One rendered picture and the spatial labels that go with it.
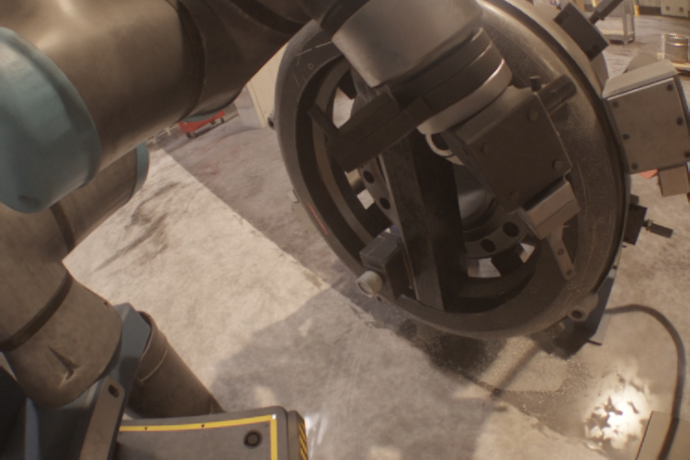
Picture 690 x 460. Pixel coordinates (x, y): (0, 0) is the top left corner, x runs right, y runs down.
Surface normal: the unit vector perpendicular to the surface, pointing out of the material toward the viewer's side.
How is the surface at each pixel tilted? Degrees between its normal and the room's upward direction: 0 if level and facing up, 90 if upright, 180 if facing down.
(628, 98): 90
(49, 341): 69
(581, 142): 80
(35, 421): 0
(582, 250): 90
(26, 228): 92
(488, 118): 25
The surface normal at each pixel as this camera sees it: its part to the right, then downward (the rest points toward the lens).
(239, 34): 0.18, 0.87
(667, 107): -0.68, 0.51
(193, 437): -0.27, -0.84
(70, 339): 0.79, -0.40
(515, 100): -0.63, -0.72
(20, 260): 0.97, -0.11
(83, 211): 0.95, 0.27
